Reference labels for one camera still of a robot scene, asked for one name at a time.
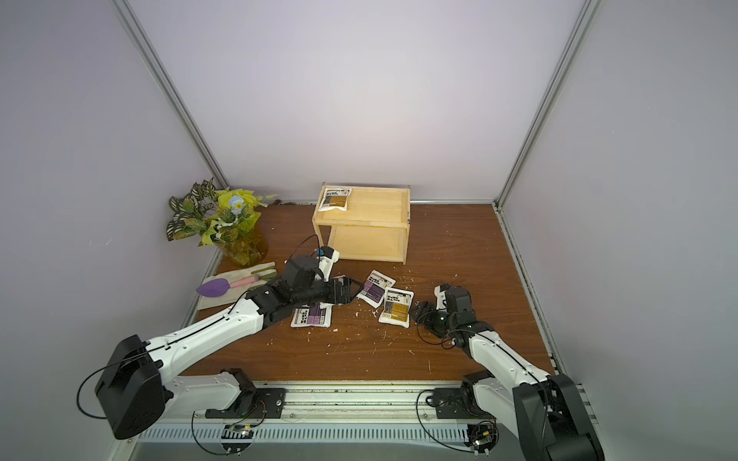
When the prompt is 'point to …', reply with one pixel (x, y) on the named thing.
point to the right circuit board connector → (482, 436)
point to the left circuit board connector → (236, 438)
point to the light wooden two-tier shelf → (373, 228)
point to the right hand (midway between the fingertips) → (415, 309)
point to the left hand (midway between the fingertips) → (357, 287)
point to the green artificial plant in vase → (228, 218)
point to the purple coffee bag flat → (319, 314)
